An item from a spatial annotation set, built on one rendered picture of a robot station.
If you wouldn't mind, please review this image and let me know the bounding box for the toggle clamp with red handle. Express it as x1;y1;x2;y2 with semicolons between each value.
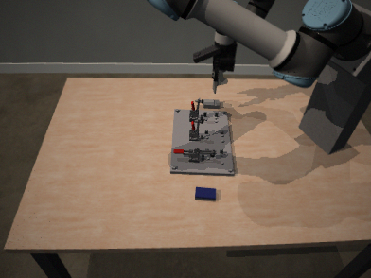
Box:
173;148;217;163
189;118;203;141

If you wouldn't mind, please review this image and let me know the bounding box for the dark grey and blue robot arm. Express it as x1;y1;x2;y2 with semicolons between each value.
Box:
147;0;371;88

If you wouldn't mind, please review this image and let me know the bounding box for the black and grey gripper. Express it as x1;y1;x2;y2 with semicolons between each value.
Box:
212;41;237;94

